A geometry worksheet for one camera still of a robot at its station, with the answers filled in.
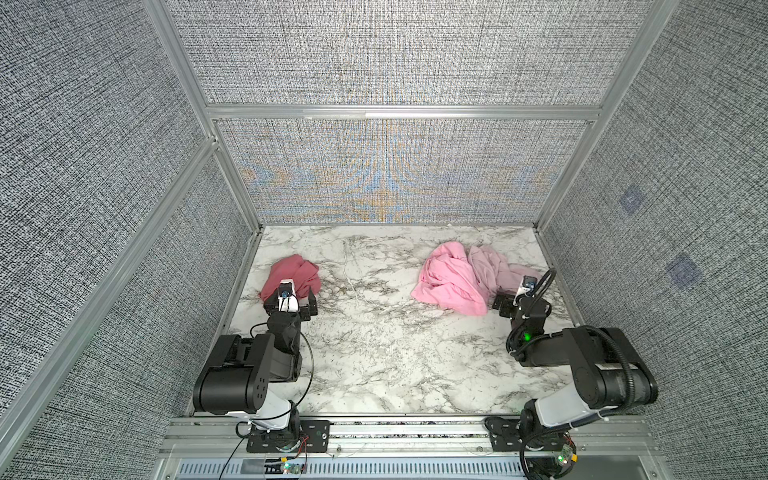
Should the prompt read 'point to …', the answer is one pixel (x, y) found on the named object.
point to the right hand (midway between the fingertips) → (518, 289)
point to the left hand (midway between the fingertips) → (293, 289)
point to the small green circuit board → (292, 468)
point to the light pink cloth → (448, 279)
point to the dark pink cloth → (305, 275)
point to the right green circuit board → (565, 454)
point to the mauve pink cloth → (494, 274)
